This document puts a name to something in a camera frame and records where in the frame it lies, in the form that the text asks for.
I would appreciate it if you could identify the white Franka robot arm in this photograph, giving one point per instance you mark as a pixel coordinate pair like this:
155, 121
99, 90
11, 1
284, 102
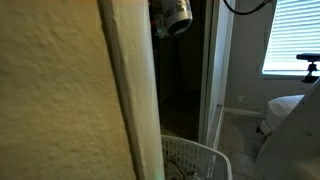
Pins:
178, 15

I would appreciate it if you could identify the white closet door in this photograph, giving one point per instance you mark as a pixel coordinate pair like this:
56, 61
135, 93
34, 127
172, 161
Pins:
216, 66

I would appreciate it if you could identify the white plastic laundry basket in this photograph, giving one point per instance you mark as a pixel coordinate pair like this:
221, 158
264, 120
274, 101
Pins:
196, 156

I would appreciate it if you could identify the grey clothes pile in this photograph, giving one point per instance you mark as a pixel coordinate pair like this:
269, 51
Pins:
176, 171

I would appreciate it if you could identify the white rounded bulky object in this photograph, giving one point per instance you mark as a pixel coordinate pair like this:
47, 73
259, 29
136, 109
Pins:
281, 108

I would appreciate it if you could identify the white window blinds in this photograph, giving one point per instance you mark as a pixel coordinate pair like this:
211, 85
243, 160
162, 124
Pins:
295, 36

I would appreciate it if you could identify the white closet door frame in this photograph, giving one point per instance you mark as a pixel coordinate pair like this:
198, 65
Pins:
136, 83

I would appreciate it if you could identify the white wall outlet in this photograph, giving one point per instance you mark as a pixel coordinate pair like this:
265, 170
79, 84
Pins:
240, 99

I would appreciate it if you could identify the black camera on tripod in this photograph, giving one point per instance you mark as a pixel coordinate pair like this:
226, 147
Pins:
311, 57

